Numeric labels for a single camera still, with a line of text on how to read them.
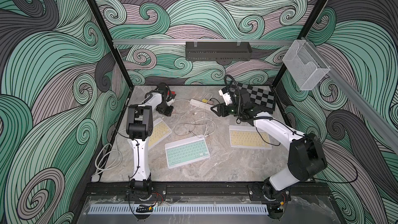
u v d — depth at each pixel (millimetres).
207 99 1097
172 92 1179
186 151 875
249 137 923
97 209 698
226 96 760
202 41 942
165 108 925
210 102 1061
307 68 760
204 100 1078
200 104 1063
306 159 439
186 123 985
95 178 781
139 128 589
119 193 740
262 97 1089
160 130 951
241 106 660
